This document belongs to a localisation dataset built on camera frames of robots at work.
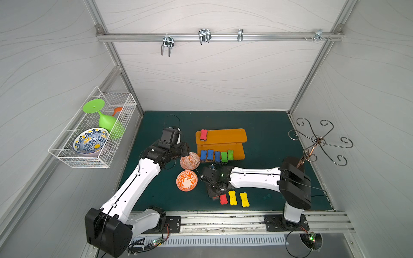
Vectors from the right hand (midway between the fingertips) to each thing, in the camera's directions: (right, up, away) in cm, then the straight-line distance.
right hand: (210, 192), depth 81 cm
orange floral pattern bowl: (-13, +4, +5) cm, 14 cm away
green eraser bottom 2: (+12, +18, +14) cm, 26 cm away
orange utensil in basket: (-47, +42, -2) cm, 63 cm away
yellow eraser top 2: (+18, -4, -1) cm, 18 cm away
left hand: (-12, +23, -3) cm, 26 cm away
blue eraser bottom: (-4, +16, +13) cm, 22 cm away
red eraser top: (+7, -3, -2) cm, 8 cm away
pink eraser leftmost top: (-4, +28, +7) cm, 30 cm away
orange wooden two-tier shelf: (+7, +26, +7) cm, 28 cm away
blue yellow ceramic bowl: (-47, +28, -19) cm, 58 cm away
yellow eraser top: (+12, -3, -1) cm, 12 cm away
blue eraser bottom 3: (+5, +16, +13) cm, 21 cm away
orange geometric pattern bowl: (-12, +13, +12) cm, 21 cm away
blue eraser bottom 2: (0, +16, +14) cm, 21 cm away
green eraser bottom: (+8, +16, +13) cm, 22 cm away
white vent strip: (+4, -17, -11) cm, 21 cm away
